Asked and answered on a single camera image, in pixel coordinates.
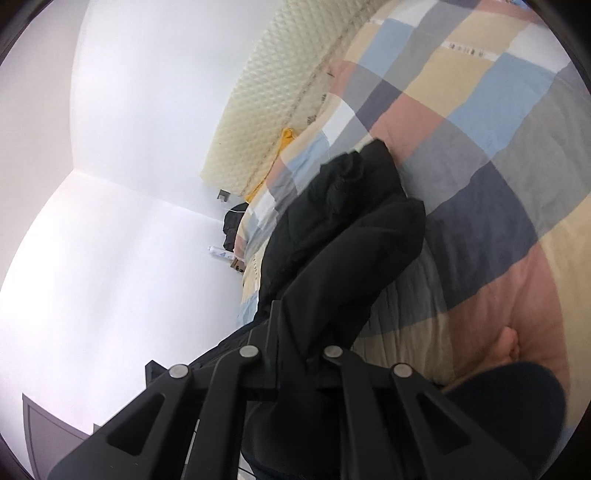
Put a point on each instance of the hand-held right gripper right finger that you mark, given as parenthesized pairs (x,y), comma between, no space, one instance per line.
(364,392)

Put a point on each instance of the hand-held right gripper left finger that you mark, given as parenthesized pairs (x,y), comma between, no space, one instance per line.
(263,369)

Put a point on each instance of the black puffer jacket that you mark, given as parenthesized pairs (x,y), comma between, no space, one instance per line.
(341,240)

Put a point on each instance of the wooden nightstand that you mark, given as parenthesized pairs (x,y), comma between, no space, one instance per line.
(238,264)

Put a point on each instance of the white spray can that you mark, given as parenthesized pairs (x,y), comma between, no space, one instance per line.
(221,252)

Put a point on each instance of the person's dark navy clothing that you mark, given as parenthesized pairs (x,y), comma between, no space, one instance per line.
(508,415)

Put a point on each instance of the black bag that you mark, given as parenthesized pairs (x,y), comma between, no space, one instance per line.
(233,221)

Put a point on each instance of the grey door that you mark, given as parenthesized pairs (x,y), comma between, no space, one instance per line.
(51,434)

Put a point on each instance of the yellow pillow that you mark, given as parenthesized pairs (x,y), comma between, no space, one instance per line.
(286,138)

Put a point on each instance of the cream quilted headboard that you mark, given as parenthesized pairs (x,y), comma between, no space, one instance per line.
(268,92)

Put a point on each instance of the plaid checkered blanket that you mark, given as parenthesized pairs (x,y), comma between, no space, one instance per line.
(485,138)

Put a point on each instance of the wall socket with charger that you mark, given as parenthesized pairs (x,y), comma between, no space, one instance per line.
(223,195)

